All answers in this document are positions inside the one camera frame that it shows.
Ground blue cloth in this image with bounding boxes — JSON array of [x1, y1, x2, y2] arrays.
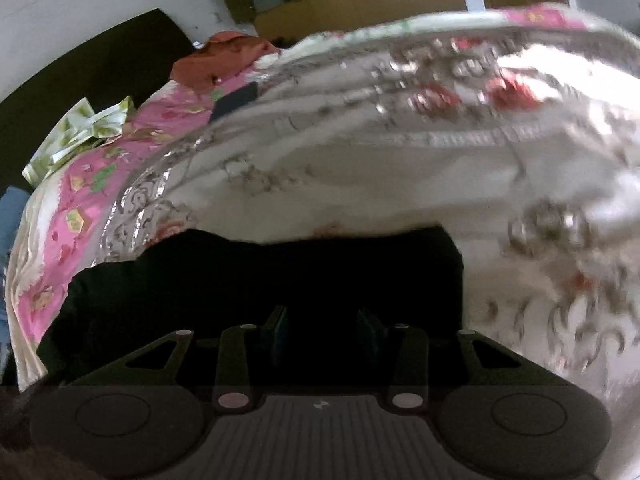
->
[[0, 184, 29, 362]]

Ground white floral bedspread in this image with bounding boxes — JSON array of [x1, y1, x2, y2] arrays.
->
[[92, 11, 640, 463]]

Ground green and white patterned cloth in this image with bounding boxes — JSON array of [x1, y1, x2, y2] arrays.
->
[[22, 95, 135, 184]]

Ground dark rectangular flat object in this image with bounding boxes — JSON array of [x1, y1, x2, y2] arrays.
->
[[208, 82, 259, 124]]

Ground dark headboard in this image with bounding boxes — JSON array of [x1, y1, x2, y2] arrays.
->
[[0, 8, 199, 192]]

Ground black pants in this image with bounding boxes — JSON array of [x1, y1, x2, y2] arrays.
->
[[37, 225, 466, 392]]

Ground pink printed quilt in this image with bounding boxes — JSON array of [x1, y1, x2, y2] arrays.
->
[[5, 2, 587, 392]]

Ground orange-red garment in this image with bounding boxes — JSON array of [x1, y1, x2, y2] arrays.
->
[[169, 30, 281, 89]]

